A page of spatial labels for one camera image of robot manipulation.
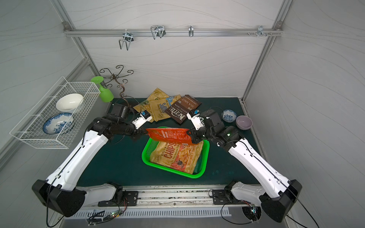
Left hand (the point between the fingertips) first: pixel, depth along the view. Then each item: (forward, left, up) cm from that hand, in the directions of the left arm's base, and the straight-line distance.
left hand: (145, 131), depth 74 cm
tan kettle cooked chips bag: (-6, -18, -19) cm, 27 cm away
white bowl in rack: (+9, +39, +11) cm, 41 cm away
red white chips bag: (-2, -18, 0) cm, 18 cm away
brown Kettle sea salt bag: (+39, -21, -21) cm, 49 cm away
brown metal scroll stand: (+36, +25, +8) cm, 45 cm away
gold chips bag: (+49, +4, -19) cm, 53 cm away
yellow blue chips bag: (+34, +3, -21) cm, 40 cm away
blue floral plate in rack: (-3, +38, +10) cm, 39 cm away
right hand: (-1, -23, +3) cm, 23 cm away
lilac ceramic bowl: (+22, -64, -21) cm, 70 cm away
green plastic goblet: (+28, +33, -1) cm, 43 cm away
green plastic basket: (-13, -30, -19) cm, 38 cm away
